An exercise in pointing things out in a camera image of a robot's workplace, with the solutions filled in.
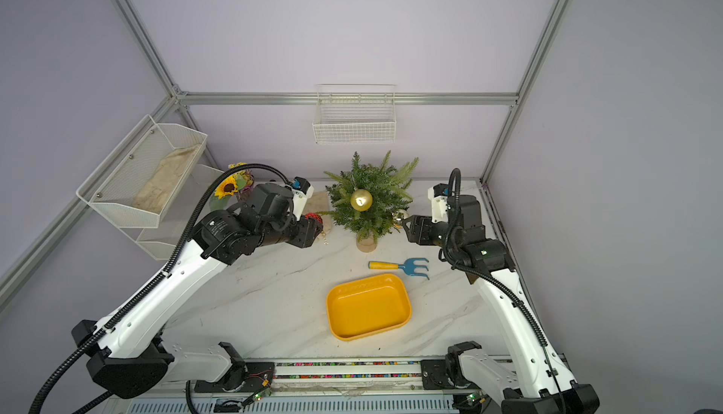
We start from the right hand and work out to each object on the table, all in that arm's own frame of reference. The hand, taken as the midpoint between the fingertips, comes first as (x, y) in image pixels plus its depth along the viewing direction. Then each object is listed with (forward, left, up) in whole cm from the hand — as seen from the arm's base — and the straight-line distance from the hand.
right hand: (416, 227), depth 74 cm
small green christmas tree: (+10, +7, +5) cm, 13 cm away
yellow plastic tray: (-12, +14, -25) cm, 31 cm away
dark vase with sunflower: (+18, +53, -1) cm, 56 cm away
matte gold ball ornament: (+2, +14, +9) cm, 17 cm away
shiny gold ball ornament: (+4, +5, -1) cm, 6 cm away
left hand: (-2, +28, +4) cm, 28 cm away
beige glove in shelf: (+11, +72, +5) cm, 73 cm away
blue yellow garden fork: (+2, -1, -25) cm, 25 cm away
